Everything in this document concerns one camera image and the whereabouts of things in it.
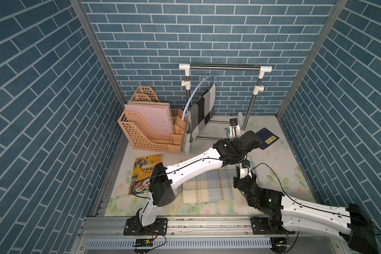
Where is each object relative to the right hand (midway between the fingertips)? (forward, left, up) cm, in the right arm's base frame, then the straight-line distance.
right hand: (237, 169), depth 79 cm
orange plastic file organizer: (+15, +54, +3) cm, 56 cm away
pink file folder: (+24, +45, +8) cm, 51 cm away
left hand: (+9, -2, +13) cm, 16 cm away
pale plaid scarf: (-5, +12, -11) cm, 17 cm away
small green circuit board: (-32, +42, -16) cm, 55 cm away
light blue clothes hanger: (+16, +29, +21) cm, 39 cm away
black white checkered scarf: (+27, +21, +13) cm, 36 cm away
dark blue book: (+32, -25, -13) cm, 43 cm away
